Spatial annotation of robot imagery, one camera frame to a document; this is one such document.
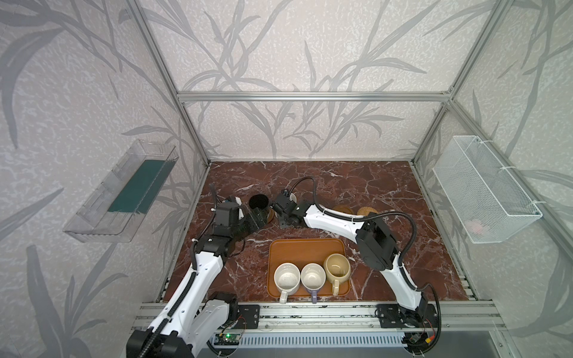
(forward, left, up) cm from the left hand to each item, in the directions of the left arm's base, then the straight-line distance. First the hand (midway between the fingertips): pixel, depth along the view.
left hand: (263, 211), depth 81 cm
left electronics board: (-37, +9, -17) cm, 42 cm away
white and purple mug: (-19, -19, -16) cm, 31 cm away
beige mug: (-15, -28, -15) cm, 35 cm away
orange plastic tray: (-10, -15, -15) cm, 23 cm away
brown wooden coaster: (+11, -33, -16) cm, 39 cm away
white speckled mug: (-20, -9, -15) cm, 27 cm away
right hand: (+7, -8, -12) cm, 15 cm away
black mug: (+9, +4, -7) cm, 12 cm away
